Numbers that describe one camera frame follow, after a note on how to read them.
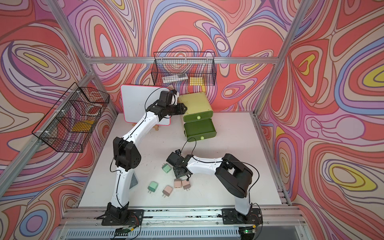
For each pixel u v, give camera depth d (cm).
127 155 57
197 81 91
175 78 89
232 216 73
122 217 65
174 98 77
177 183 82
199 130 96
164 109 71
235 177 47
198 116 93
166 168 88
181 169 64
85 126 72
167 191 80
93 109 87
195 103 96
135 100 104
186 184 82
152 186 82
